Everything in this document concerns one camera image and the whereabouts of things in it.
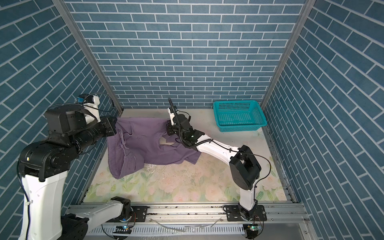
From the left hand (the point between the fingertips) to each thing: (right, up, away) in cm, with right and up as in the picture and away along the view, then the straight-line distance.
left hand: (116, 117), depth 56 cm
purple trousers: (-1, -12, +21) cm, 24 cm away
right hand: (+14, 0, +26) cm, 29 cm away
